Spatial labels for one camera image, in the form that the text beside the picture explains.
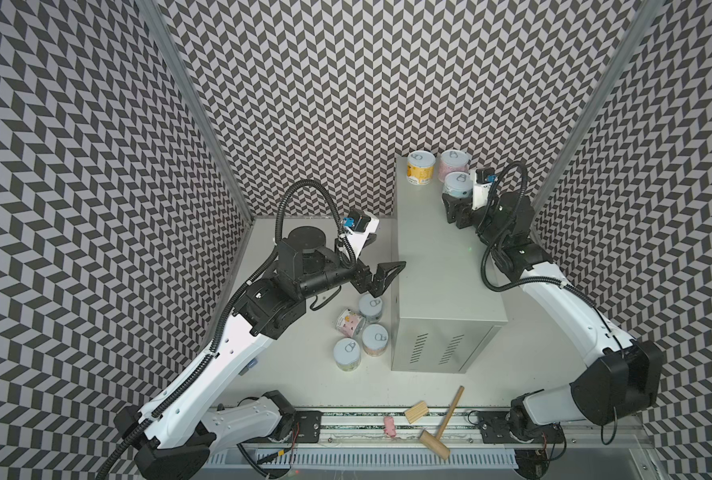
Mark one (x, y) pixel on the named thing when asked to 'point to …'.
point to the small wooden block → (416, 412)
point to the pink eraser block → (389, 426)
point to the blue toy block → (250, 365)
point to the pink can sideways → (350, 323)
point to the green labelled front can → (347, 353)
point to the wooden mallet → (436, 444)
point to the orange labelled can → (374, 339)
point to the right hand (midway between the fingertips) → (456, 197)
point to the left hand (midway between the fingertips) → (388, 254)
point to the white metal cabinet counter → (442, 313)
